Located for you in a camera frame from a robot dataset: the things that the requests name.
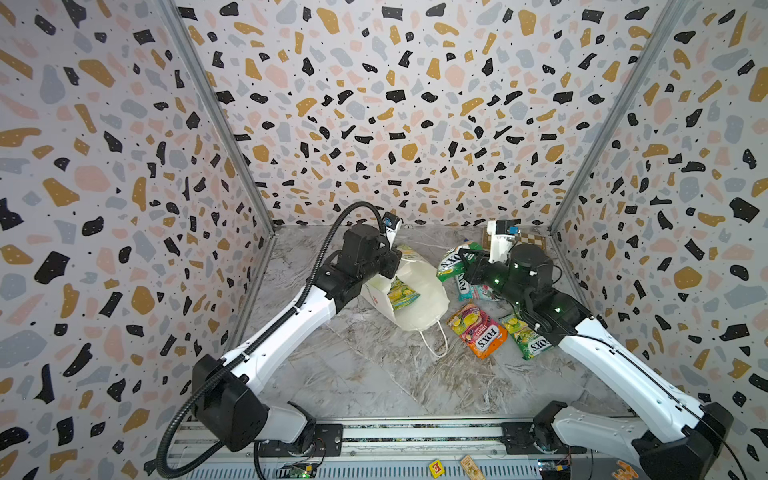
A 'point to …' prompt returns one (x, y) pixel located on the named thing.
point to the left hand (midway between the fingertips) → (397, 244)
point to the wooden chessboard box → (529, 238)
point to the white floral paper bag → (420, 313)
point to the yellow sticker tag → (436, 468)
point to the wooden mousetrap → (470, 468)
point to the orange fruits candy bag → (478, 330)
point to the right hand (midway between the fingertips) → (462, 251)
